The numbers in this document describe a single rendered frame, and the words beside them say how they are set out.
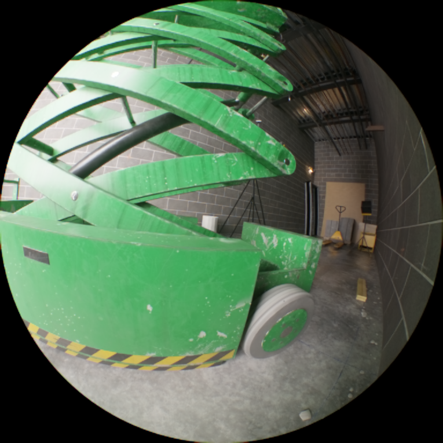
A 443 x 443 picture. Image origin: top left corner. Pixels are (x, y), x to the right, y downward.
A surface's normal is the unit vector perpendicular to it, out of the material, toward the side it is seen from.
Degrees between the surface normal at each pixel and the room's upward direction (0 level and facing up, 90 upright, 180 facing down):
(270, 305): 36
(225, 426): 0
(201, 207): 90
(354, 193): 90
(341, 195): 90
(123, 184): 90
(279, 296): 20
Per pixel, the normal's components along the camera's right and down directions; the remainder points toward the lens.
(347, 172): -0.81, -0.06
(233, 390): 0.13, -0.99
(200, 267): 0.33, 0.11
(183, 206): 0.58, 0.15
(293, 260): -0.94, -0.10
